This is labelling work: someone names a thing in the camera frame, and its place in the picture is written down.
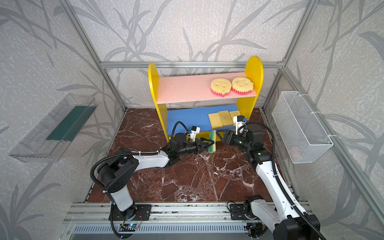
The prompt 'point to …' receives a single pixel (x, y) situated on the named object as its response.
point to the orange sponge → (215, 121)
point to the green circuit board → (127, 227)
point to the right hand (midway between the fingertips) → (221, 128)
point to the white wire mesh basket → (303, 136)
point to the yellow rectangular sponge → (234, 113)
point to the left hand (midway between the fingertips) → (214, 142)
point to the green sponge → (212, 136)
